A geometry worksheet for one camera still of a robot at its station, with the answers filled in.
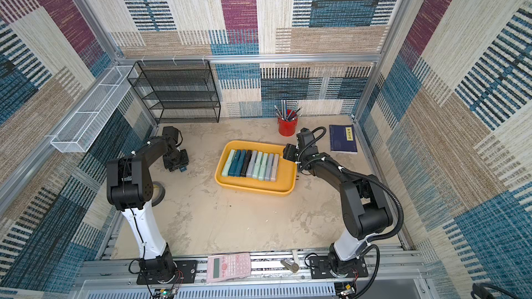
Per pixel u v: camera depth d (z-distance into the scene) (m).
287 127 1.13
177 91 1.09
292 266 0.73
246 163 0.99
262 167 0.97
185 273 0.73
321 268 0.73
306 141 0.73
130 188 0.55
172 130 0.87
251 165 0.97
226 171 0.96
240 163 0.99
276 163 0.98
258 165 0.97
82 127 0.73
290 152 0.84
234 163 0.99
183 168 0.99
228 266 0.74
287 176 0.96
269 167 0.97
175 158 0.86
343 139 1.09
